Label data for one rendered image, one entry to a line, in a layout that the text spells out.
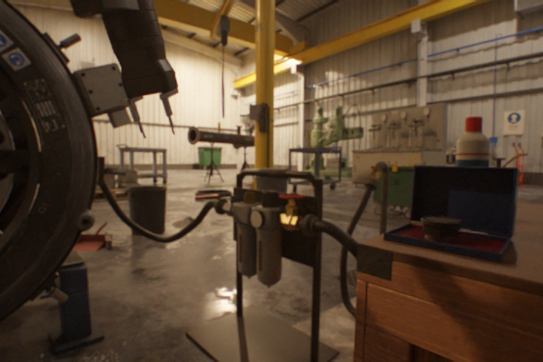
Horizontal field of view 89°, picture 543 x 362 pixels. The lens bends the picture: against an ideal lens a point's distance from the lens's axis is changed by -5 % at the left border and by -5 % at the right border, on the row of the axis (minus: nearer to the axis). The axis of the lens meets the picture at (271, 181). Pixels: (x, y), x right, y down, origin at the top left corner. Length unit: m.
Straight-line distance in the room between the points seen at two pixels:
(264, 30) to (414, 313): 4.16
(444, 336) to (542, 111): 10.20
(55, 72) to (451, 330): 0.82
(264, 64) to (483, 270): 3.98
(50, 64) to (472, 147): 0.89
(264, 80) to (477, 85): 8.13
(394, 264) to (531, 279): 0.16
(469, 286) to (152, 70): 0.51
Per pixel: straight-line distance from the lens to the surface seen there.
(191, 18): 13.34
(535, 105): 10.65
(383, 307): 0.50
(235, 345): 1.06
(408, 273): 0.46
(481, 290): 0.44
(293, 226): 0.79
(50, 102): 0.73
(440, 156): 6.41
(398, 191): 3.33
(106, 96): 0.79
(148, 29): 0.48
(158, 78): 0.48
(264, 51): 4.29
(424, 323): 0.48
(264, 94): 4.13
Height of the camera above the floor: 0.60
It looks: 4 degrees down
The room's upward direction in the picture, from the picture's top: straight up
